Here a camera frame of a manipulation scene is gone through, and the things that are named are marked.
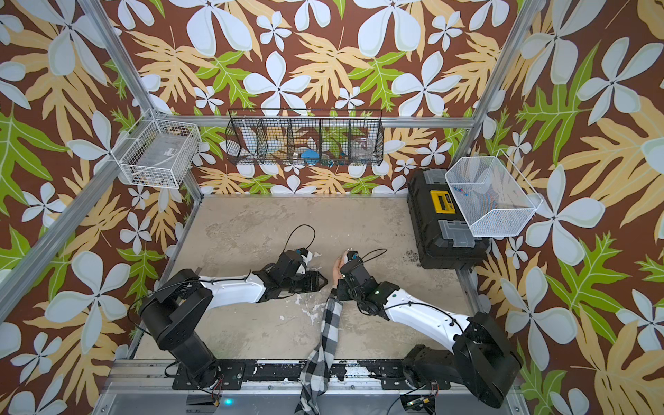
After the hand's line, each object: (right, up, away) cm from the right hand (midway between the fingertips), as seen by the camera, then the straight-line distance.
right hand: (337, 283), depth 86 cm
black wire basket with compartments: (-8, +53, +11) cm, 55 cm away
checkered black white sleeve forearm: (-6, -20, -16) cm, 27 cm away
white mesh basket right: (+52, +29, -2) cm, 59 cm away
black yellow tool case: (+36, +17, 0) cm, 40 cm away
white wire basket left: (-61, +44, +1) cm, 76 cm away
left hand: (-4, +1, +3) cm, 5 cm away
